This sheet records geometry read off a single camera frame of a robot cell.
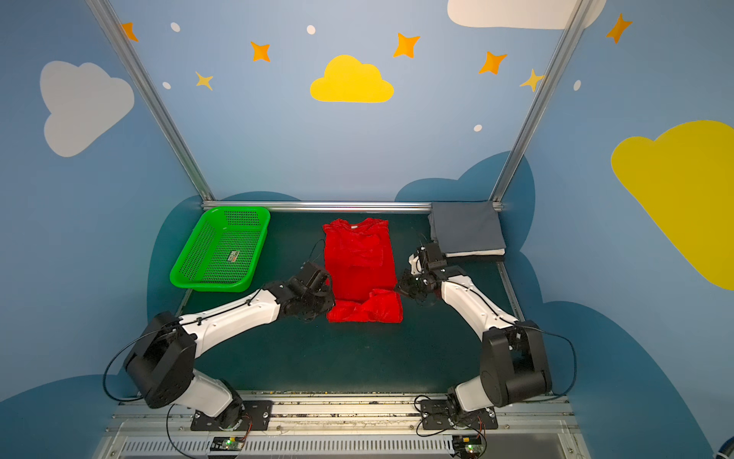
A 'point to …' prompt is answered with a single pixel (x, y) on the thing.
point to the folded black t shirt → (476, 259)
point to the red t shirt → (360, 271)
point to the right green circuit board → (468, 446)
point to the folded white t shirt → (500, 251)
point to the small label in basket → (233, 255)
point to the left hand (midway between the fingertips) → (341, 304)
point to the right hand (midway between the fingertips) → (396, 284)
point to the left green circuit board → (227, 443)
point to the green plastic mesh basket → (223, 252)
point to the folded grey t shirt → (465, 227)
